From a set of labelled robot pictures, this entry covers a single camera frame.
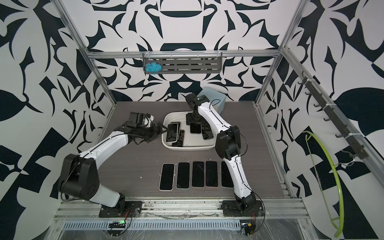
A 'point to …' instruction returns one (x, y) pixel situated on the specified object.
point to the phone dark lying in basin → (179, 142)
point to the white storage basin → (192, 141)
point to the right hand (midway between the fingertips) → (191, 121)
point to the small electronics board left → (117, 224)
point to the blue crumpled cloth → (153, 68)
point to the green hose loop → (340, 230)
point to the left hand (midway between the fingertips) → (161, 130)
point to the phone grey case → (183, 175)
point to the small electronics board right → (249, 227)
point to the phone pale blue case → (195, 128)
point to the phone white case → (167, 177)
